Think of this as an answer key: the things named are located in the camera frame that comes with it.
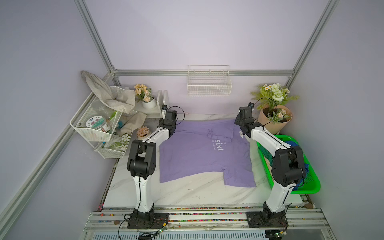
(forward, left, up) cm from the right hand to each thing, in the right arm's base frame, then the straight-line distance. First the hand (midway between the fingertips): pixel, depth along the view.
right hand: (243, 119), depth 95 cm
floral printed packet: (-17, +75, 0) cm, 77 cm away
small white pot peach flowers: (+14, +64, +11) cm, 67 cm away
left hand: (+5, +51, -3) cm, 51 cm away
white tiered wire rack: (-13, +72, +16) cm, 75 cm away
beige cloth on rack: (-4, +69, +3) cm, 69 cm away
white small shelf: (+11, +59, -3) cm, 60 cm away
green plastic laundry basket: (-38, -32, -13) cm, 52 cm away
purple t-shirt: (-11, +30, -17) cm, 36 cm away
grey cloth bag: (0, +72, +18) cm, 74 cm away
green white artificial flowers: (+7, -14, +13) cm, 21 cm away
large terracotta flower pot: (-3, -18, +2) cm, 19 cm away
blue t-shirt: (-15, -30, -8) cm, 34 cm away
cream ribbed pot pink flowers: (-6, +66, -5) cm, 66 cm away
